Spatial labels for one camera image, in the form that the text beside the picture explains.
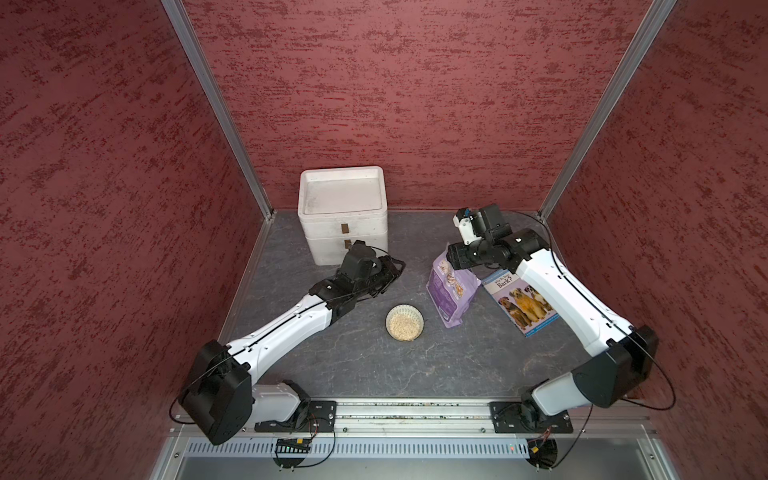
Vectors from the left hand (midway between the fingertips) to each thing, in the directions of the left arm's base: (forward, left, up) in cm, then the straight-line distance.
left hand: (403, 273), depth 79 cm
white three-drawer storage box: (+22, +19, +4) cm, 29 cm away
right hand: (+4, -15, +1) cm, 16 cm away
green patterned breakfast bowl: (-7, 0, -15) cm, 17 cm away
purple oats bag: (0, -14, -8) cm, 16 cm away
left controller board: (-37, +27, -22) cm, 51 cm away
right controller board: (-38, -34, -20) cm, 55 cm away
